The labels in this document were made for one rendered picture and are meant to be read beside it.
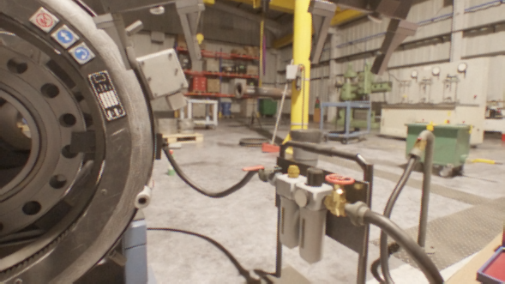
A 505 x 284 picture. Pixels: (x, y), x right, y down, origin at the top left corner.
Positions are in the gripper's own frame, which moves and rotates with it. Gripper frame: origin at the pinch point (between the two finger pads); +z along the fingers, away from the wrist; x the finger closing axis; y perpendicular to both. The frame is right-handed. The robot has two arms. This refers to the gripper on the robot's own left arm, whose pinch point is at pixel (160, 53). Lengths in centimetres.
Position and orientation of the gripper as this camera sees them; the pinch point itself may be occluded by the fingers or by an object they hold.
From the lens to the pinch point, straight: 51.4
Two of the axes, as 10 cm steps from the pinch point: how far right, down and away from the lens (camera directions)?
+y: 1.2, -4.6, 8.8
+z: 1.5, 8.8, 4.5
